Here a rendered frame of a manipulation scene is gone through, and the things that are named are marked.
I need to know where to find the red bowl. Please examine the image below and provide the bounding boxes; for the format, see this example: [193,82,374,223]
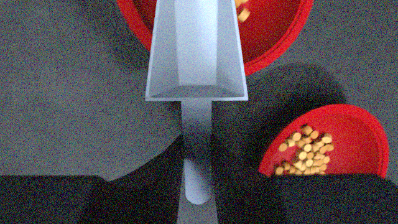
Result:
[256,104,387,178]
[116,0,312,77]

